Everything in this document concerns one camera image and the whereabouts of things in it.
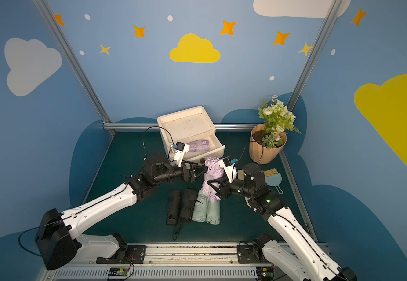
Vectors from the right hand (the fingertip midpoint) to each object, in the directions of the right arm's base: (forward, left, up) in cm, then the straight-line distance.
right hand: (214, 178), depth 70 cm
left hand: (+4, +5, +4) cm, 7 cm away
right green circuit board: (-28, -24, -28) cm, 47 cm away
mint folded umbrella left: (-6, +6, -23) cm, 24 cm away
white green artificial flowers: (+33, -31, +4) cm, 45 cm away
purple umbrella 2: (-1, 0, +7) cm, 7 cm away
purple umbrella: (+21, +8, -5) cm, 24 cm away
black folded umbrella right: (-1, +12, -21) cm, 24 cm away
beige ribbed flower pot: (+26, -25, -14) cm, 39 cm away
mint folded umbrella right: (-7, 0, -23) cm, 24 cm away
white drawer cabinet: (+33, +15, -2) cm, 36 cm away
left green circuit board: (-32, +38, -26) cm, 56 cm away
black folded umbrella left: (-5, +19, -23) cm, 30 cm away
